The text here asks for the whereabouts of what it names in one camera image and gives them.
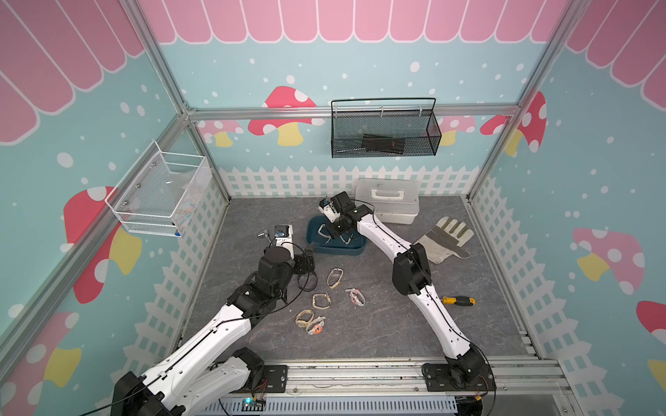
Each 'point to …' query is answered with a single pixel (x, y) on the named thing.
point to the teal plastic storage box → (351, 243)
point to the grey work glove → (445, 238)
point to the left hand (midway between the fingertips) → (300, 248)
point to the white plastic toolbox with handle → (395, 201)
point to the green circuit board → (252, 405)
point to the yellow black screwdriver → (461, 301)
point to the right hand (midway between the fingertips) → (330, 227)
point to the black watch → (307, 282)
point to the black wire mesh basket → (384, 127)
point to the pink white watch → (356, 296)
